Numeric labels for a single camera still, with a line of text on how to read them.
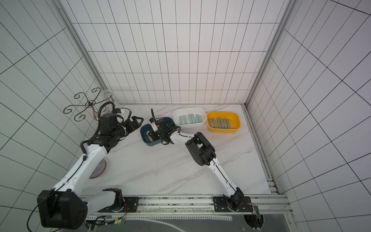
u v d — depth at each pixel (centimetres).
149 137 96
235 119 107
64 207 38
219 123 107
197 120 108
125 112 74
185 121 107
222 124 107
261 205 74
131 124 70
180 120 110
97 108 76
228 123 106
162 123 81
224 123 108
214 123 108
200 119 110
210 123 107
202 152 60
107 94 79
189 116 111
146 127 90
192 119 109
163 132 81
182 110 111
